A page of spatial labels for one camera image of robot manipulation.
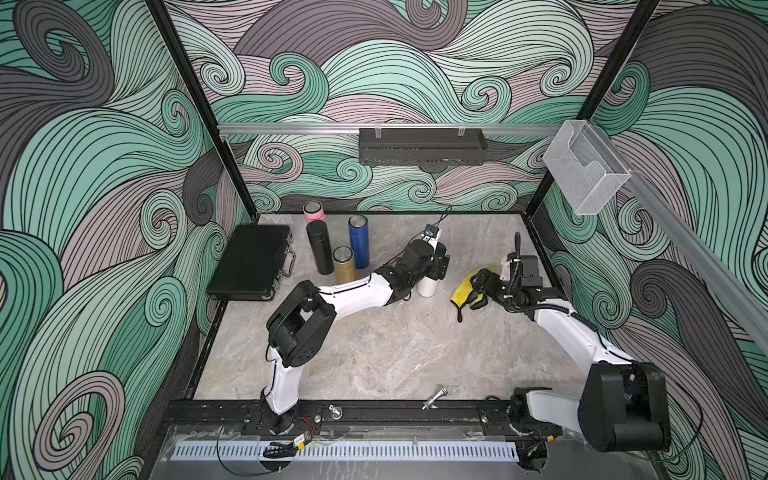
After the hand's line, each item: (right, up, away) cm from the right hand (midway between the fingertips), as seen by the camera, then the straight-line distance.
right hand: (479, 284), depth 88 cm
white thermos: (-15, -1, +5) cm, 16 cm away
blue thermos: (-36, +14, +6) cm, 39 cm away
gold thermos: (-40, +8, -7) cm, 41 cm away
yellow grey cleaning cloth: (-3, -4, +7) cm, 9 cm away
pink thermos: (-51, +23, +5) cm, 56 cm away
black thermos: (-48, +15, 0) cm, 50 cm away
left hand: (-13, +11, -2) cm, 17 cm away
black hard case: (-73, +7, +15) cm, 75 cm away
